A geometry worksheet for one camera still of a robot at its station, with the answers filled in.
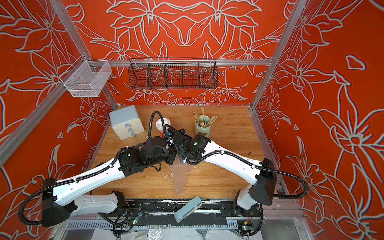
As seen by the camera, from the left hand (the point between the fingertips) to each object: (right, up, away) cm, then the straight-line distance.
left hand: (180, 148), depth 70 cm
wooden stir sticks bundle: (+12, +12, +13) cm, 21 cm away
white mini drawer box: (-35, +12, +20) cm, 42 cm away
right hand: (+2, -3, +4) cm, 6 cm away
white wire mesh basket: (-61, +40, +22) cm, 76 cm away
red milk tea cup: (-13, +11, +16) cm, 23 cm away
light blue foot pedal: (+4, -28, -2) cm, 29 cm away
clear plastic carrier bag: (0, -9, -3) cm, 10 cm away
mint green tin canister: (+14, +6, +22) cm, 27 cm away
